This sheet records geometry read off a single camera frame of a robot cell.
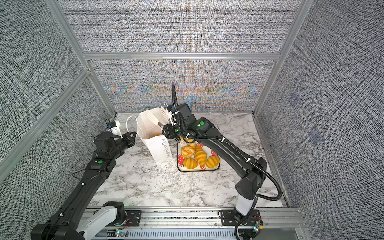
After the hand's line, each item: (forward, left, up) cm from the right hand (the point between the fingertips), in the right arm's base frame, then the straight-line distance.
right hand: (167, 129), depth 73 cm
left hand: (+1, +16, -4) cm, 17 cm away
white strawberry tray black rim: (-6, -5, -28) cm, 29 cm away
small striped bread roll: (+8, -12, -26) cm, 30 cm away
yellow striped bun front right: (-5, -24, -24) cm, 34 cm away
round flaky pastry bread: (+2, -9, -25) cm, 26 cm away
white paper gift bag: (+15, +16, -21) cm, 30 cm away
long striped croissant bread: (0, -17, -25) cm, 31 cm away
